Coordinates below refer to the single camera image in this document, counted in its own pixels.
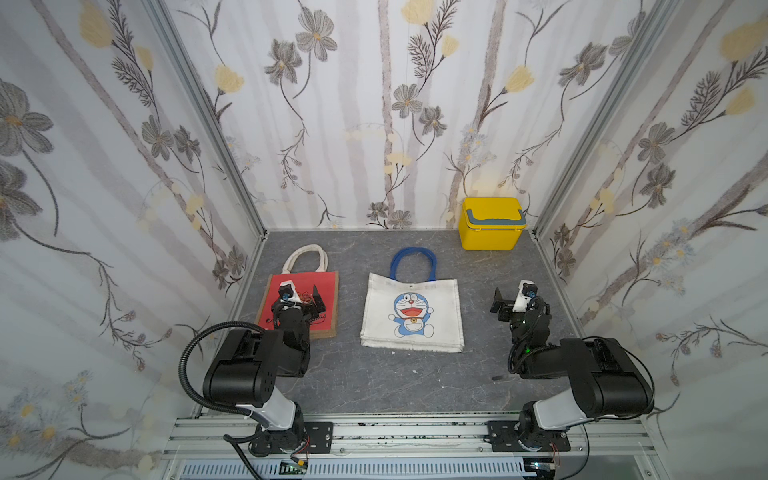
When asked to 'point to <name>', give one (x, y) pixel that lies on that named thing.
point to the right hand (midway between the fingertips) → (518, 288)
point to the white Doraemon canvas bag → (412, 315)
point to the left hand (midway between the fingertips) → (301, 287)
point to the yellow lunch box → (491, 223)
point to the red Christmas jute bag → (327, 283)
